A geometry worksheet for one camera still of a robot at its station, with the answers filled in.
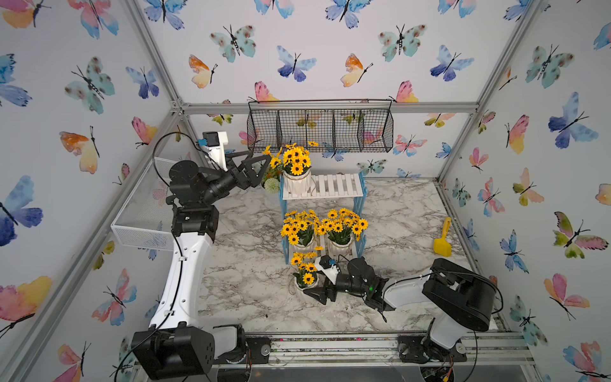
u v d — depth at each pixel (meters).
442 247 0.97
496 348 0.76
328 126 0.98
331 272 0.71
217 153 0.55
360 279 0.65
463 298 0.46
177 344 0.38
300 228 0.82
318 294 0.73
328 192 0.80
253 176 0.56
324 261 0.69
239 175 0.55
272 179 0.98
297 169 0.70
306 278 0.73
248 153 0.66
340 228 0.82
